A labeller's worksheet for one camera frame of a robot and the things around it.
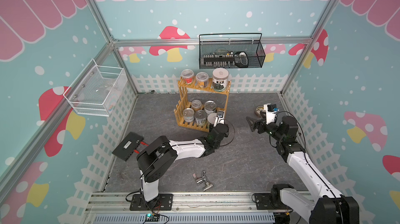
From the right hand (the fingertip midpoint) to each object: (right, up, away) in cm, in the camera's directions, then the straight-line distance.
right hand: (254, 114), depth 80 cm
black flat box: (-72, -21, +9) cm, 76 cm away
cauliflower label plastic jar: (-22, -3, +12) cm, 25 cm away
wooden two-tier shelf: (-39, +15, +41) cm, 59 cm away
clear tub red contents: (-35, +21, +3) cm, 41 cm away
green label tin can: (-36, -1, +17) cm, 40 cm away
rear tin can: (-23, +4, +15) cm, 27 cm away
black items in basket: (-5, +32, +10) cm, 34 cm away
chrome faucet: (-27, -33, -1) cm, 43 cm away
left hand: (-15, -5, +8) cm, 17 cm away
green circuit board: (-51, -48, -7) cm, 70 cm away
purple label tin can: (-28, -2, +14) cm, 32 cm away
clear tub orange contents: (-27, +19, +2) cm, 33 cm away
